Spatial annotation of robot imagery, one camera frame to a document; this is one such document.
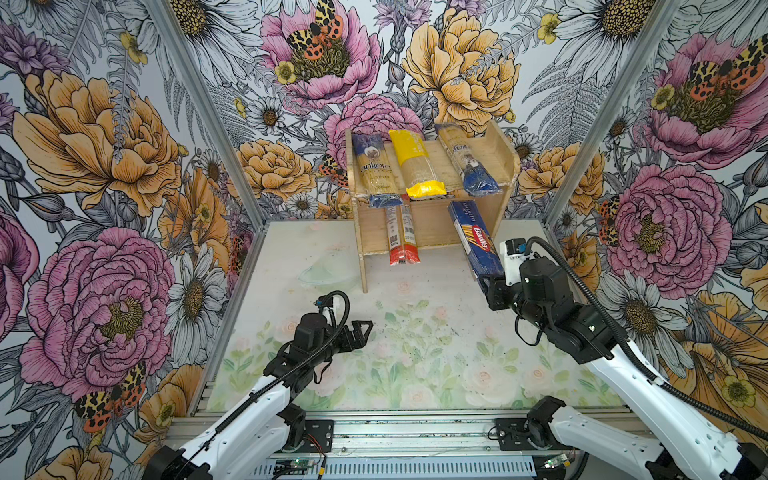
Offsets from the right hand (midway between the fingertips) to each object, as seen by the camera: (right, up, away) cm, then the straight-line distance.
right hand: (488, 286), depth 70 cm
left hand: (-31, -15, +13) cm, 37 cm away
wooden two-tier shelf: (-11, +16, +24) cm, 31 cm away
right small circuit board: (+16, -41, +1) cm, 45 cm away
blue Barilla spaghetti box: (-2, +10, +1) cm, 10 cm away
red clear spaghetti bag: (-19, +10, +13) cm, 26 cm away
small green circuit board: (-45, -42, +1) cm, 62 cm away
